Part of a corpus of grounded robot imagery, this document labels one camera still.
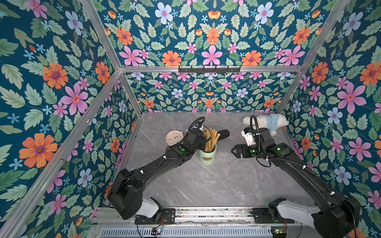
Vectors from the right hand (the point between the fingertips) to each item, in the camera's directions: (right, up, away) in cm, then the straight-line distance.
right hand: (241, 147), depth 78 cm
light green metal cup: (-18, -8, +8) cm, 21 cm away
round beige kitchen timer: (-41, +4, +24) cm, 47 cm away
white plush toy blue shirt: (+29, +15, +23) cm, 40 cm away
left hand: (-20, +6, +4) cm, 21 cm away
